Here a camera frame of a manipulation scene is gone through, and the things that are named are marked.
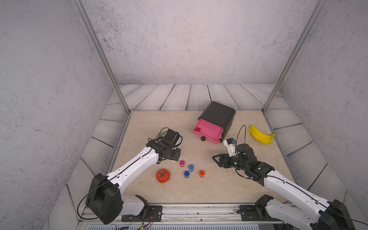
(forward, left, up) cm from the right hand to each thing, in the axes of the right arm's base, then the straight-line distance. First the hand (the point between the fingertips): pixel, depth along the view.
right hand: (216, 157), depth 78 cm
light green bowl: (+1, +26, +20) cm, 33 cm away
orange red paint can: (-4, +8, -12) cm, 15 cm away
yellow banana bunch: (+20, -33, -10) cm, 40 cm away
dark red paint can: (+19, +10, 0) cm, 22 cm away
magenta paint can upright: (+2, +19, -11) cm, 23 cm away
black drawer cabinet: (+24, -2, +3) cm, 24 cm away
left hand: (+3, +21, -2) cm, 21 cm away
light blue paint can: (0, +14, -12) cm, 19 cm away
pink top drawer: (+19, +3, -2) cm, 19 cm away
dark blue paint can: (-5, +16, -12) cm, 21 cm away
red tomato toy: (-7, +30, -8) cm, 31 cm away
